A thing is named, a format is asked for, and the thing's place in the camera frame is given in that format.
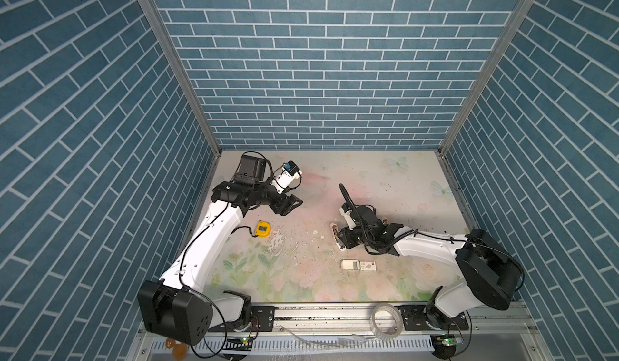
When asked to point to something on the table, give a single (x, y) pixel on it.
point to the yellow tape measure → (263, 229)
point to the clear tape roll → (396, 313)
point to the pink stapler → (334, 227)
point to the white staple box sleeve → (367, 265)
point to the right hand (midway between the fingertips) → (338, 231)
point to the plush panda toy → (179, 350)
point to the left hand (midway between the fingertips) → (293, 194)
